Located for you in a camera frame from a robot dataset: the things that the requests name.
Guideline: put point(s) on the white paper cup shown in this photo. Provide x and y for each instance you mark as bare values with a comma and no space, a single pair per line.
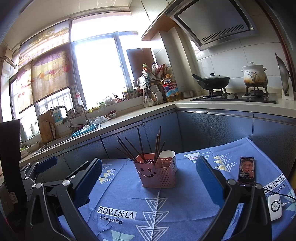
169,155

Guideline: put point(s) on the yellow cooking oil bottle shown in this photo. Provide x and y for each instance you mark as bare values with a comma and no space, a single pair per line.
171,89

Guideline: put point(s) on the black gas stove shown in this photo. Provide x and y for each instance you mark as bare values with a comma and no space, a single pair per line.
253,94

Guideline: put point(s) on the blue patterned tablecloth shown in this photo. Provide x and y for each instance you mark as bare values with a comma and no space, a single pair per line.
120,208

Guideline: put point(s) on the black frying pan with lid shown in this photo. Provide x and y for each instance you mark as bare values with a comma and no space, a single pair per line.
212,82

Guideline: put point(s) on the floral window blind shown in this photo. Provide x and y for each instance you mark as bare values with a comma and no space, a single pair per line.
44,65

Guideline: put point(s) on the pink perforated utensil holder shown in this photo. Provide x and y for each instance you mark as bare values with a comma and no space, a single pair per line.
157,176

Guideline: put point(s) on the chrome kitchen faucet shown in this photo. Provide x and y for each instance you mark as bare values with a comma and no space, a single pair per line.
68,114

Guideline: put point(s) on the white power bank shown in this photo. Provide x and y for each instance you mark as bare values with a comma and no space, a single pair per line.
274,206

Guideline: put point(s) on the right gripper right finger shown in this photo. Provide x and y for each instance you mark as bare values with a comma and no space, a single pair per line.
254,222

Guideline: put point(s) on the blue plastic basin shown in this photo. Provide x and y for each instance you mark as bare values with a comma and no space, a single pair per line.
84,130

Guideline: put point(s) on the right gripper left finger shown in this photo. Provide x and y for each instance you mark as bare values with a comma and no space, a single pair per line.
67,195

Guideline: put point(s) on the white plastic jug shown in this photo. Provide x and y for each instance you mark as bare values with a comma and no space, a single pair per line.
157,94

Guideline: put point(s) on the blue kitchen base cabinets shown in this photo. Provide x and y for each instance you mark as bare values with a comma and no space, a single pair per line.
183,130

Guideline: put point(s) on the silver range hood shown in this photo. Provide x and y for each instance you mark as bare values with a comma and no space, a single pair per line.
212,22

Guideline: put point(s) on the steel wok lid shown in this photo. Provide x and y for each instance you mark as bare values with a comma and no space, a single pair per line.
284,75

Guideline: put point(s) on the black smartphone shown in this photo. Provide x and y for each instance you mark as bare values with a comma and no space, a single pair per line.
246,175

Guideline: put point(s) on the brown wooden chopstick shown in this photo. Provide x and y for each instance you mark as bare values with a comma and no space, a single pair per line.
141,155
141,147
126,149
156,151
126,154
158,154

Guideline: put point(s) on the white ceramic stew pot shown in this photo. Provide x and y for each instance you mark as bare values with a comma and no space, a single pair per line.
254,75

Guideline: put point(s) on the wooden cutting board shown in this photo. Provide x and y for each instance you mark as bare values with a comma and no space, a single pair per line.
47,127

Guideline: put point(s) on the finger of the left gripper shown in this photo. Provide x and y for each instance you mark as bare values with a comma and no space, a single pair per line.
34,169

